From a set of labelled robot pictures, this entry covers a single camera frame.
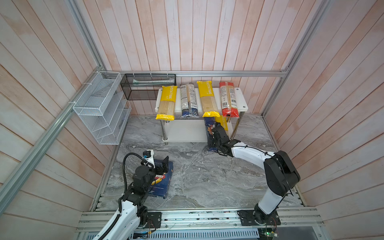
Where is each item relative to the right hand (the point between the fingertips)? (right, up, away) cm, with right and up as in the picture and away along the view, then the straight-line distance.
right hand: (210, 137), depth 94 cm
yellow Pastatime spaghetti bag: (+11, +13, +13) cm, 21 cm away
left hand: (-29, -11, -13) cm, 34 cm away
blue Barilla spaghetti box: (0, +10, +3) cm, 10 cm away
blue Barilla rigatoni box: (-29, -25, -16) cm, 42 cm away
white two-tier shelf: (-10, +5, +6) cm, 13 cm away
